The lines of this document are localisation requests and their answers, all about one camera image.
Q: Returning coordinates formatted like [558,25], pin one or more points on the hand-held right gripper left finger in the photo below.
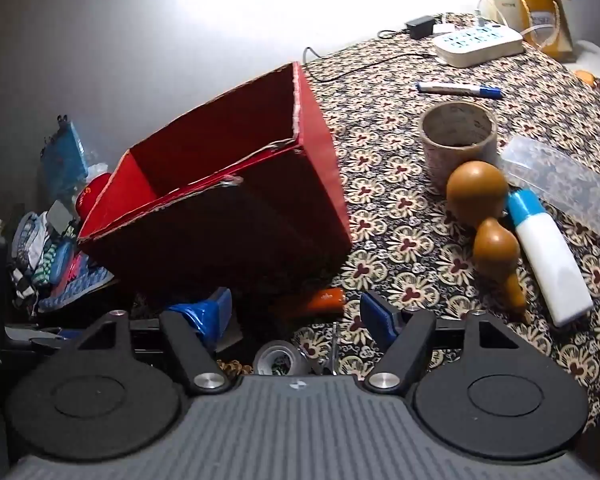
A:
[215,315]

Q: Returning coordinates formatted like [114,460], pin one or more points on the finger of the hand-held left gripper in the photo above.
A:
[55,346]

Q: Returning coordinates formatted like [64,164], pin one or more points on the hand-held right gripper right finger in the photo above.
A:
[380,315]

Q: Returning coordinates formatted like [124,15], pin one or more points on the orange tube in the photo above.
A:
[325,302]

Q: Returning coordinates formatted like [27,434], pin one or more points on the clear tape roll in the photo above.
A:
[267,357]

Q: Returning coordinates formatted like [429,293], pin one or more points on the red cardboard box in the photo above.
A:
[240,240]

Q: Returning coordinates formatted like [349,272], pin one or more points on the blue patterned cloth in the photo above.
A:
[75,290]

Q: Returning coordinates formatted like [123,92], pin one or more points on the pile of clothes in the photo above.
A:
[30,245]

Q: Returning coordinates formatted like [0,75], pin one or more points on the blue glasses case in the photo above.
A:
[62,260]

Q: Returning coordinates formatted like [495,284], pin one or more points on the floral patterned tablecloth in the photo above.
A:
[395,220]

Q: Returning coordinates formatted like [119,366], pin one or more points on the red plush pillow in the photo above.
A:
[92,192]

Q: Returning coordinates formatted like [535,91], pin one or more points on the blue plastic package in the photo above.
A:
[65,160]

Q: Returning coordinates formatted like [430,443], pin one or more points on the white flat object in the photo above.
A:
[550,255]

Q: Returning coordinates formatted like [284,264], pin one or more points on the clear plastic case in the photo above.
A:
[560,180]

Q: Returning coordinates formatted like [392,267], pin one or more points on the blue marker pen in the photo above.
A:
[455,89]

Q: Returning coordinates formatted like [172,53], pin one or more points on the black power adapter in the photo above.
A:
[420,27]

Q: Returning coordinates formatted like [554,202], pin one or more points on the white power strip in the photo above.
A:
[480,42]

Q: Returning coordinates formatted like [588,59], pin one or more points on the white box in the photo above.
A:
[500,7]

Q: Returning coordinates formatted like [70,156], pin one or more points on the yellow gift bag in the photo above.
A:
[545,15]

